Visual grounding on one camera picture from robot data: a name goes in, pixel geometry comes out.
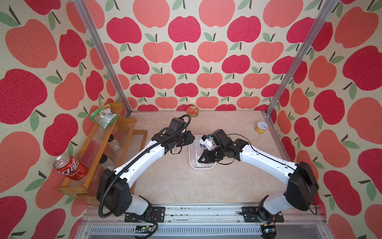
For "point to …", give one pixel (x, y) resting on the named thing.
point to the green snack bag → (104, 117)
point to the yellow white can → (261, 127)
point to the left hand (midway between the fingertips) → (196, 140)
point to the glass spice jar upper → (113, 144)
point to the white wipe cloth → (197, 157)
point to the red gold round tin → (192, 111)
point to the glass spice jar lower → (105, 162)
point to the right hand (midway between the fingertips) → (199, 163)
